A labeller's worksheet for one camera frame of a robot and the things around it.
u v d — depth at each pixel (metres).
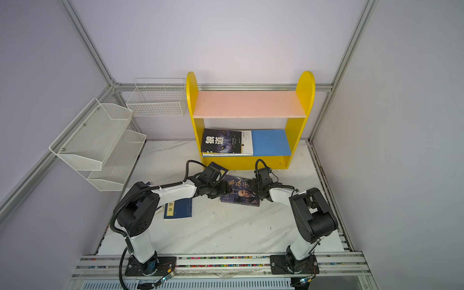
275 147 0.98
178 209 0.87
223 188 0.82
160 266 0.72
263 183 0.75
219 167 1.03
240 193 0.93
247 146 0.96
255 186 0.87
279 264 0.73
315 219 0.47
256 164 0.78
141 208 0.48
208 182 0.75
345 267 0.75
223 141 0.93
